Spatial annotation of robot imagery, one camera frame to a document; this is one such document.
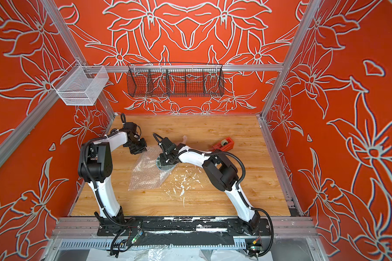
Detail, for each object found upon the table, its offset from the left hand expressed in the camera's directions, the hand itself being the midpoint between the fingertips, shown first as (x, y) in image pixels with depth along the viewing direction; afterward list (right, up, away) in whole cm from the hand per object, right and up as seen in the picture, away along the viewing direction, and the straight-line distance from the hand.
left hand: (146, 148), depth 101 cm
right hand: (+12, -5, -7) cm, 15 cm away
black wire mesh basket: (+15, +43, -1) cm, 46 cm away
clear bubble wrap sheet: (+3, -14, -11) cm, 18 cm away
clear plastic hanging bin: (-35, +37, -9) cm, 52 cm away
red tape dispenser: (+49, +2, -5) cm, 50 cm away
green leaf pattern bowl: (+14, -9, -15) cm, 22 cm away
